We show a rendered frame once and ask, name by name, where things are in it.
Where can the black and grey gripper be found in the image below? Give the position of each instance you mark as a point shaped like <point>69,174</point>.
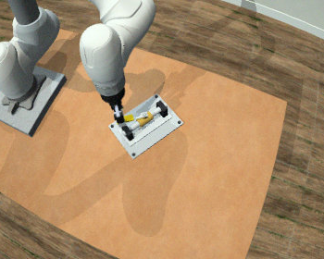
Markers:
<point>113,101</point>

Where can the ball valve with yellow lever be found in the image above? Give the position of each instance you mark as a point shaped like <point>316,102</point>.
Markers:
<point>145,123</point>

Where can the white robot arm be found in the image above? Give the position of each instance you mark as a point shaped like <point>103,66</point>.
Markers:
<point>105,48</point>

